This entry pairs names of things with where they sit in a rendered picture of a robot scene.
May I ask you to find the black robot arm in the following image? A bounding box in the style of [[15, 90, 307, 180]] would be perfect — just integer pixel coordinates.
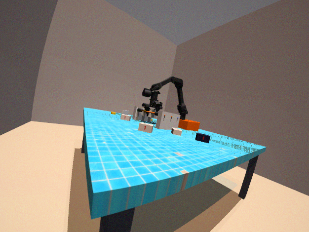
[[142, 77, 188, 120]]

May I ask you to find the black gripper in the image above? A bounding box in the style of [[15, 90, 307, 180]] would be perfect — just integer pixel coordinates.
[[142, 98, 162, 112]]

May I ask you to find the white square block with square hole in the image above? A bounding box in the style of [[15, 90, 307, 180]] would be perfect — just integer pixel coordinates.
[[138, 122, 154, 133], [171, 128, 182, 136], [120, 115, 131, 121]]

